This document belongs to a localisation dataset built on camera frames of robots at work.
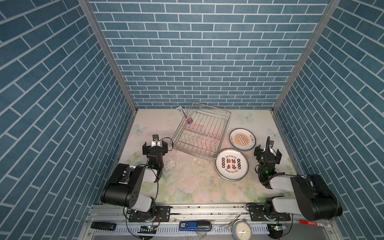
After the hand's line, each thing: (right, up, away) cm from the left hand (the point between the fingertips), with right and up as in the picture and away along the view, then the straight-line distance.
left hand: (154, 141), depth 91 cm
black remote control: (-17, -36, -22) cm, 46 cm away
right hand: (+69, -3, -2) cm, 69 cm away
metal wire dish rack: (+29, +1, +3) cm, 29 cm away
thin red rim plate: (+56, 0, +9) cm, 57 cm away
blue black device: (+26, -36, -24) cm, 50 cm away
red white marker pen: (+83, -37, -20) cm, 93 cm away
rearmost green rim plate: (+47, -14, -2) cm, 49 cm away
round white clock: (+47, -37, -24) cm, 64 cm away
